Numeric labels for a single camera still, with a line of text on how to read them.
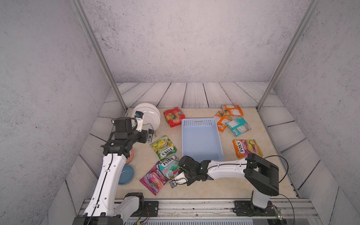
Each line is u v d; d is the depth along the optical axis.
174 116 1.11
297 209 0.74
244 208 0.73
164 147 0.96
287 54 0.87
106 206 0.38
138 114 0.64
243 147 0.94
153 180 0.81
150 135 0.67
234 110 1.18
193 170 0.65
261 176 0.45
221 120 1.10
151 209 0.73
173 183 0.69
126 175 0.86
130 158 0.91
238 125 1.06
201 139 1.02
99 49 0.85
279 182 0.49
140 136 0.65
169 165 0.87
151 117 0.96
